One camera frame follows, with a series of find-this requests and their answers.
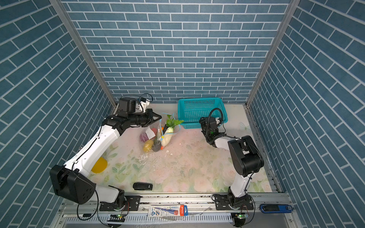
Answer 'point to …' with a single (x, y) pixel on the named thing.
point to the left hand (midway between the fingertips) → (162, 116)
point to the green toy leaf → (172, 123)
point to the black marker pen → (75, 215)
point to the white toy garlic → (167, 137)
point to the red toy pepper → (155, 130)
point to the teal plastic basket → (191, 110)
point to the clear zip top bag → (154, 139)
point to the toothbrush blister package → (168, 210)
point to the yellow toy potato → (148, 145)
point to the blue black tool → (275, 208)
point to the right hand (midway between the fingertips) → (200, 117)
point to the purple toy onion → (143, 137)
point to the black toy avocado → (157, 146)
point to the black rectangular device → (142, 186)
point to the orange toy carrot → (162, 147)
